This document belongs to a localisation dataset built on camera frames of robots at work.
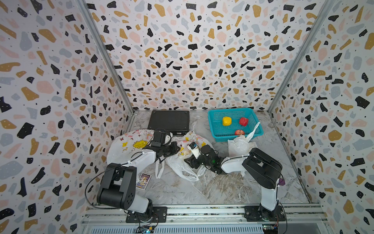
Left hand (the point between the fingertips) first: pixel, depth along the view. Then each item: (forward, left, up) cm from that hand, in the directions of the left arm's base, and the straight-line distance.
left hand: (182, 147), depth 90 cm
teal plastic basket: (+17, -28, -8) cm, 33 cm away
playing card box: (-18, +22, -7) cm, 29 cm away
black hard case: (+25, +6, -4) cm, 25 cm away
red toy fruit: (+24, -45, -4) cm, 51 cm away
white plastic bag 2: (-9, +3, 0) cm, 9 cm away
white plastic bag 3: (-3, -35, +6) cm, 35 cm away
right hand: (-5, -3, -4) cm, 7 cm away
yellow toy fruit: (+25, -32, -4) cm, 41 cm away
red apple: (+15, -39, -4) cm, 42 cm away
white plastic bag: (+2, +36, +1) cm, 36 cm away
